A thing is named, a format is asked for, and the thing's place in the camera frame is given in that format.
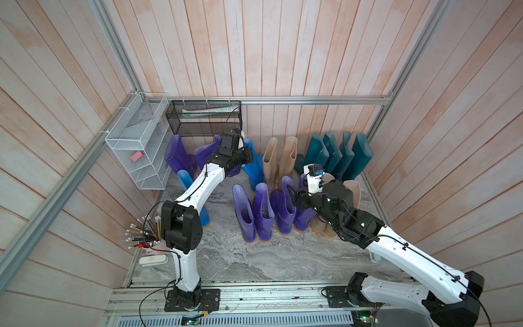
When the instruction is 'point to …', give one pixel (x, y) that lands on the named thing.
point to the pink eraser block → (136, 156)
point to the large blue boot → (255, 170)
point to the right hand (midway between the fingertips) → (294, 182)
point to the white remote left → (150, 260)
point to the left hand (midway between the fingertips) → (253, 155)
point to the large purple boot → (302, 218)
